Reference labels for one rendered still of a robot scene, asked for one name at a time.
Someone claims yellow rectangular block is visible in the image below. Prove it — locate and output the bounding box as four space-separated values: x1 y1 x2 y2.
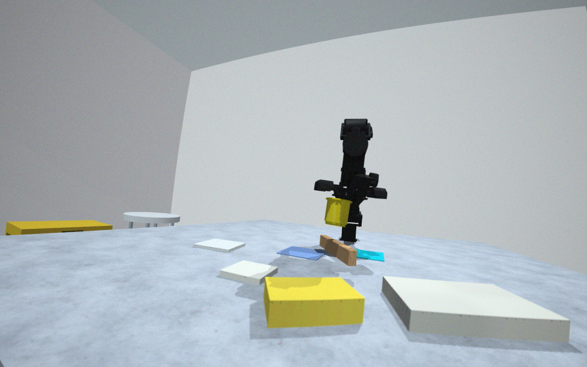
263 277 365 328

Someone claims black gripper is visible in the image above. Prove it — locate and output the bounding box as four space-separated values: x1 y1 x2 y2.
314 162 387 222

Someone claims tan wooden bar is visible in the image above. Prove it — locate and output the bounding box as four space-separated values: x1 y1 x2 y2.
319 234 357 266

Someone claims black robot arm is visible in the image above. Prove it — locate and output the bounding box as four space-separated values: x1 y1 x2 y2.
339 118 379 242

